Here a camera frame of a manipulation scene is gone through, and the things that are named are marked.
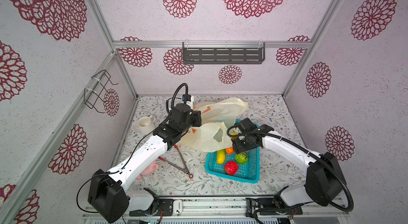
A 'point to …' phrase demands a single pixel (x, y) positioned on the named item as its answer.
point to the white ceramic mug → (146, 125)
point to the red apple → (231, 168)
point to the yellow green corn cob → (220, 156)
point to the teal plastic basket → (212, 165)
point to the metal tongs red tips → (185, 171)
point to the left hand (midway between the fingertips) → (199, 114)
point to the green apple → (241, 158)
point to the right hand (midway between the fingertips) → (239, 144)
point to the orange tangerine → (229, 151)
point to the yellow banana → (234, 134)
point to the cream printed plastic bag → (214, 135)
